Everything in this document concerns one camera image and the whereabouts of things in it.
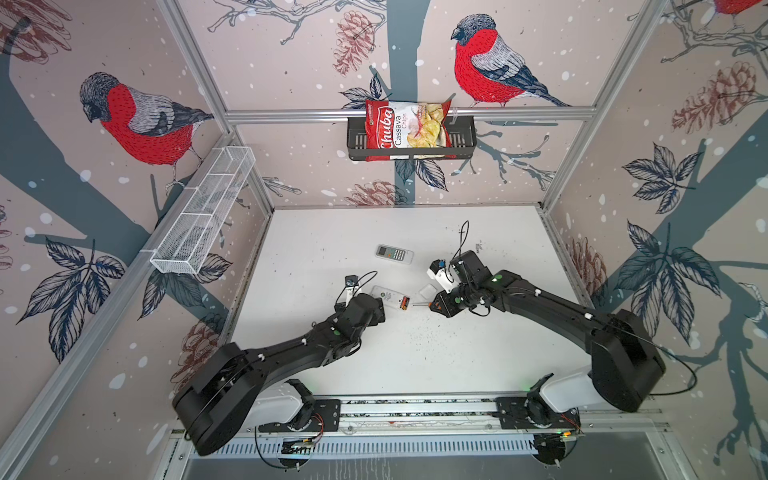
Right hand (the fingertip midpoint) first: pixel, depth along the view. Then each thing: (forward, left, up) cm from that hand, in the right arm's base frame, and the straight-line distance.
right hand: (430, 311), depth 83 cm
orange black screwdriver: (+1, 0, +2) cm, 2 cm away
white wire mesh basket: (+2, +60, +25) cm, 65 cm away
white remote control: (+7, +12, -6) cm, 15 cm away
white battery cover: (+11, 0, -8) cm, 14 cm away
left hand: (+2, +18, 0) cm, 18 cm away
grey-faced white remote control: (+24, +10, -6) cm, 26 cm away
